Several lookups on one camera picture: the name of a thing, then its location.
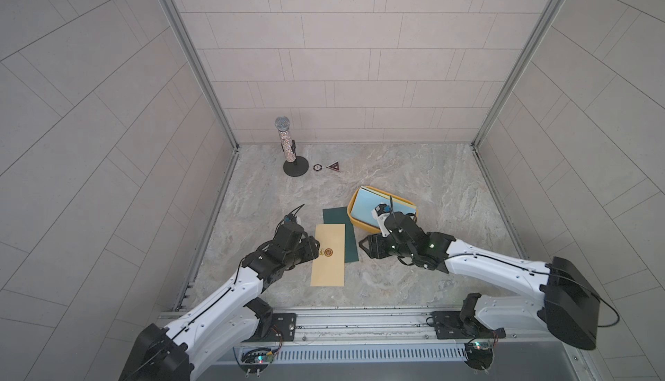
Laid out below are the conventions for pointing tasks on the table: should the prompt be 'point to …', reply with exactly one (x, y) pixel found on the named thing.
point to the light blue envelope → (366, 201)
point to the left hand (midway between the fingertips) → (319, 244)
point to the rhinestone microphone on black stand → (297, 165)
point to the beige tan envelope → (328, 269)
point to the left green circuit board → (256, 360)
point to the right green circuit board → (479, 355)
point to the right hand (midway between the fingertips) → (365, 245)
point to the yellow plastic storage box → (364, 225)
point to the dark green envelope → (339, 216)
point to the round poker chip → (317, 167)
